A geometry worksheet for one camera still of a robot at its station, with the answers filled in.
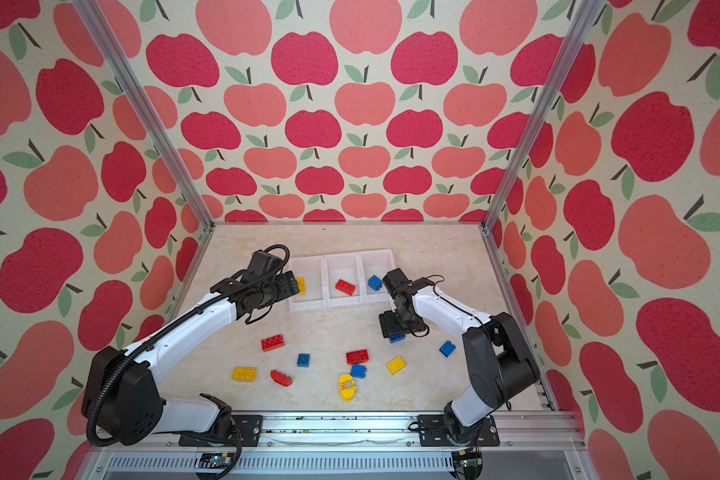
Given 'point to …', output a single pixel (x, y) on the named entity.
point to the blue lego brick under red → (358, 371)
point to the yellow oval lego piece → (348, 394)
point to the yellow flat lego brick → (244, 374)
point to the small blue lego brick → (303, 360)
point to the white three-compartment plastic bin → (323, 270)
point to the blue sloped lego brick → (447, 348)
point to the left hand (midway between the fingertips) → (293, 288)
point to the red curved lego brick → (280, 378)
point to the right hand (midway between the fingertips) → (403, 329)
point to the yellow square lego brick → (396, 365)
